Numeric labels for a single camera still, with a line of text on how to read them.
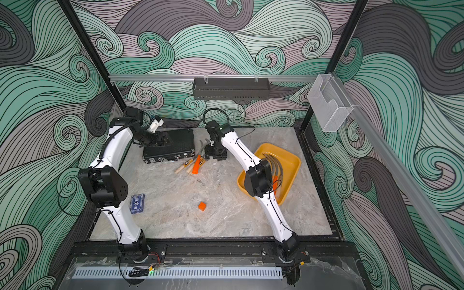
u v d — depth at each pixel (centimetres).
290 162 98
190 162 101
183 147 106
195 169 97
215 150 80
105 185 50
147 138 74
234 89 96
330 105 77
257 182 60
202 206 87
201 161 101
